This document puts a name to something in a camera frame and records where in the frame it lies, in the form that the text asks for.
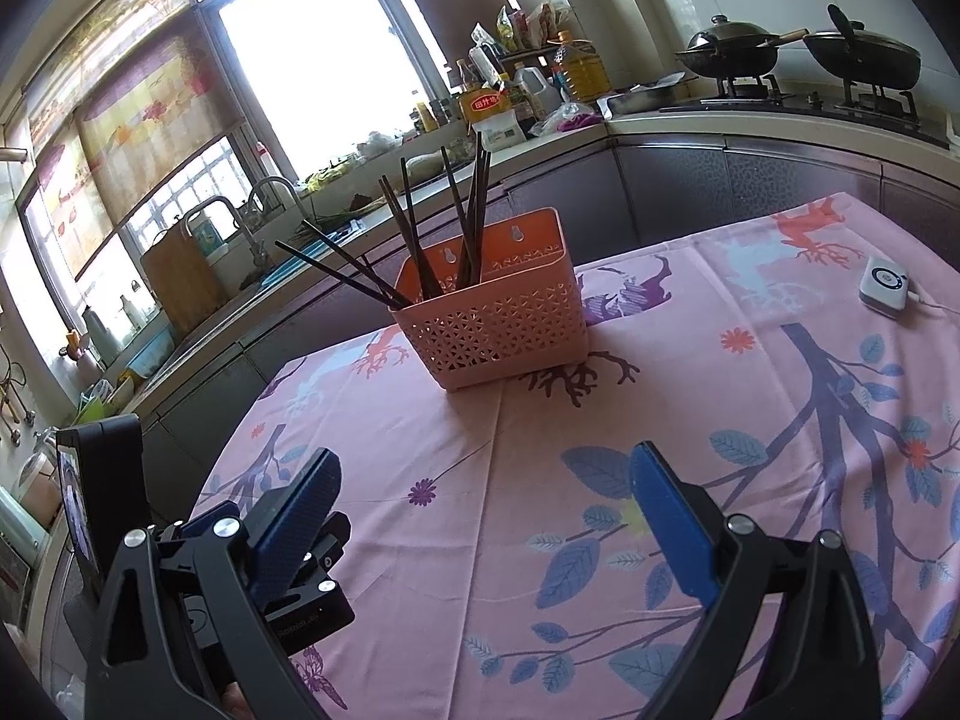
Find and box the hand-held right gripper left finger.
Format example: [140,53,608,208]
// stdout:
[84,447,344,720]

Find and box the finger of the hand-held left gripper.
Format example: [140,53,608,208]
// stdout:
[154,501,242,548]
[296,511,353,601]

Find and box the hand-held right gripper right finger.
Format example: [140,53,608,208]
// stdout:
[628,441,882,720]

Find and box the pink perforated plastic basket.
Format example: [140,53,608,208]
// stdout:
[388,208,590,392]

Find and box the green plastic container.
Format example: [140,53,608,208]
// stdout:
[79,386,121,425]

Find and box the grey thermos jug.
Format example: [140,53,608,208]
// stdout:
[81,306,121,365]

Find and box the pink floral tablecloth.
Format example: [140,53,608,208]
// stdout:
[187,193,960,720]

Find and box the wooden cutting board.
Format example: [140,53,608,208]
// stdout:
[140,223,228,331]

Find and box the white teal detergent bottle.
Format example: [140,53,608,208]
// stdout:
[184,211,226,263]

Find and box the narrow printed roller blind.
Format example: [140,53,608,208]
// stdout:
[22,127,117,271]

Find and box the square steel faucet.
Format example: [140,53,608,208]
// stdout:
[184,195,271,271]

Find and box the small white round-button device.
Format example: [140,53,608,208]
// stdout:
[859,256,912,312]

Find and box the curved steel faucet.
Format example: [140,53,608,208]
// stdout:
[246,176,312,230]

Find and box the kitchen counter with cabinets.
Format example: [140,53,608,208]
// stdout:
[45,112,960,511]

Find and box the wide printed roller blind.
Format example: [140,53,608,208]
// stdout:
[79,22,248,222]

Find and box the pink plastic bag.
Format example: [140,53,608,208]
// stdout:
[529,101,601,137]

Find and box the metal tray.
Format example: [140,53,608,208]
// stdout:
[598,75,687,117]

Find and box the white food package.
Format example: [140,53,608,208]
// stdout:
[478,111,526,151]

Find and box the black gas stove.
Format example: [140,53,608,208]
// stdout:
[660,75,950,147]

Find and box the white plastic jug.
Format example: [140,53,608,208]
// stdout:
[512,66,560,121]

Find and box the yellow cooking oil bottle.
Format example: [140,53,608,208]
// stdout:
[555,31,607,102]

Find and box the orange box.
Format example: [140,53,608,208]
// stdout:
[459,88,509,121]

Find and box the pile of snack packets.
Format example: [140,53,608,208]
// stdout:
[471,4,575,57]

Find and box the dark brown board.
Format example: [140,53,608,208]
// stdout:
[400,0,518,80]

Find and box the black wok with wooden handle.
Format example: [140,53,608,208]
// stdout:
[675,13,809,80]

